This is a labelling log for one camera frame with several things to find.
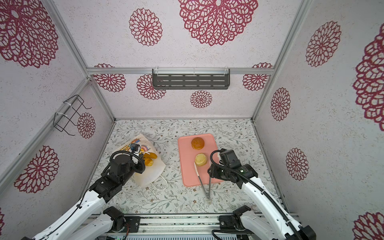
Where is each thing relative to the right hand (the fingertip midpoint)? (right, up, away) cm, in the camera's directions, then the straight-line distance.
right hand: (211, 169), depth 77 cm
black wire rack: (-74, +25, -4) cm, 78 cm away
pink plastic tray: (-8, +5, +22) cm, 24 cm away
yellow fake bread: (-5, +3, +14) cm, 15 cm away
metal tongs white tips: (-2, -15, +2) cm, 15 cm away
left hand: (-37, +6, +1) cm, 37 cm away
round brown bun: (-6, +12, +24) cm, 27 cm away
